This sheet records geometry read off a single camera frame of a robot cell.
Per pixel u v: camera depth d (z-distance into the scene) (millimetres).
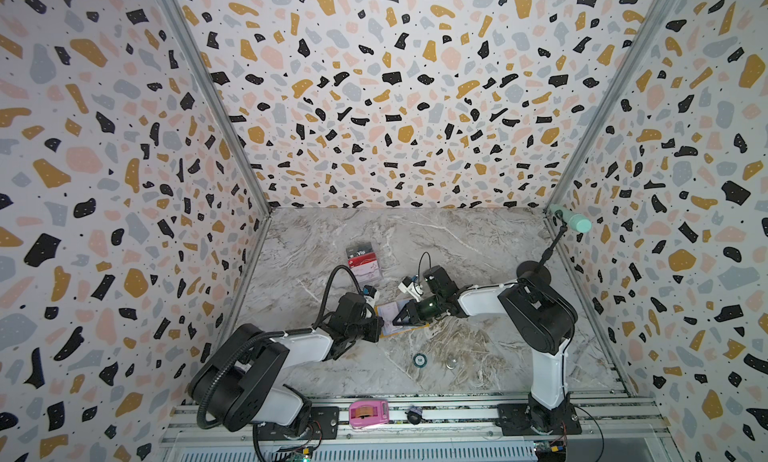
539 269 993
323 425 733
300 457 702
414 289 874
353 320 730
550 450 717
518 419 743
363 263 1001
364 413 722
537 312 530
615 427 745
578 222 732
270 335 493
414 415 721
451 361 812
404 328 887
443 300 793
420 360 835
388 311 920
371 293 816
